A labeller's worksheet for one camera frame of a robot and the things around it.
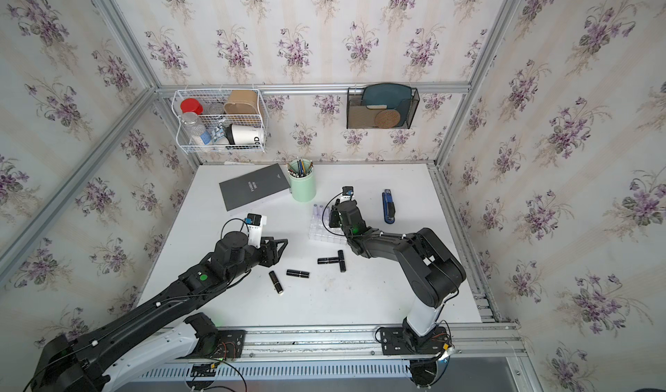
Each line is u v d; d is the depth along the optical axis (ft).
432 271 1.52
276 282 2.75
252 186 3.52
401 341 2.40
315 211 3.12
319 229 3.14
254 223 2.20
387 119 3.20
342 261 2.89
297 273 2.82
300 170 3.32
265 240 2.22
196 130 2.96
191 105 3.01
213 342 2.18
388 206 3.28
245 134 3.05
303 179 3.13
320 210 3.07
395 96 3.05
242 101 2.88
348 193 2.63
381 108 3.10
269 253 2.22
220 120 3.06
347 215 2.32
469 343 2.43
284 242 2.48
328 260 2.89
